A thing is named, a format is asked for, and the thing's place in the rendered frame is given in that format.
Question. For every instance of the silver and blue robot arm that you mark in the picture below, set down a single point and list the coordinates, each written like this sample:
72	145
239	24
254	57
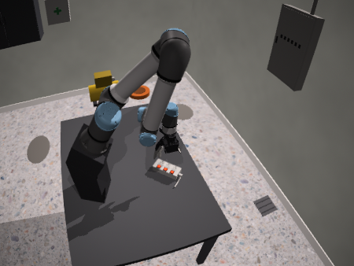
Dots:
173	50

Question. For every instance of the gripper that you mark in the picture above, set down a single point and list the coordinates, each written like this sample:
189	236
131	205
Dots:
169	148

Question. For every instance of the white power strip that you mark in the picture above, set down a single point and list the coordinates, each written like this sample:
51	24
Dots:
167	169

